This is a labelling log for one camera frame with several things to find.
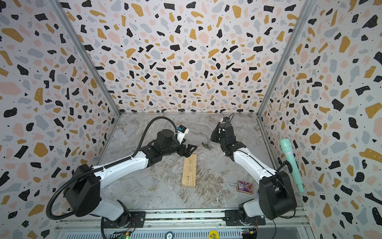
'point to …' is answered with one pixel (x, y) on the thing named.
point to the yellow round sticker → (213, 234)
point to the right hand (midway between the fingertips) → (216, 131)
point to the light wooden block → (189, 171)
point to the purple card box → (244, 186)
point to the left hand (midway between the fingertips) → (195, 143)
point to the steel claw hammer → (206, 145)
